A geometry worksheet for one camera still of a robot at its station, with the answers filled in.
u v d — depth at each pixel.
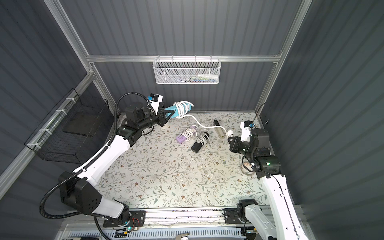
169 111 0.72
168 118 0.72
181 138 0.99
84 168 0.43
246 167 0.58
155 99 0.63
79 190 0.41
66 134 0.73
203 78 0.92
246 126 0.61
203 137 0.97
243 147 0.59
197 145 0.99
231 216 0.74
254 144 0.52
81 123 0.75
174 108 0.74
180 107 0.75
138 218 0.73
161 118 0.66
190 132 1.01
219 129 1.05
